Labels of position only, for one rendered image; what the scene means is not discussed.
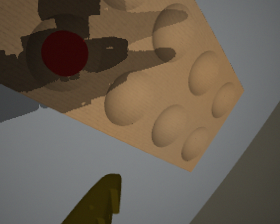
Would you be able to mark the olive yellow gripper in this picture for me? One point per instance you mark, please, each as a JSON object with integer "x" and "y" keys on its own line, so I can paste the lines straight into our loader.
{"x": 99, "y": 203}

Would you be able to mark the red disc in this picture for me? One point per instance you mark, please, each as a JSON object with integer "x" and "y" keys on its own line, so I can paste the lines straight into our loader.
{"x": 64, "y": 53}

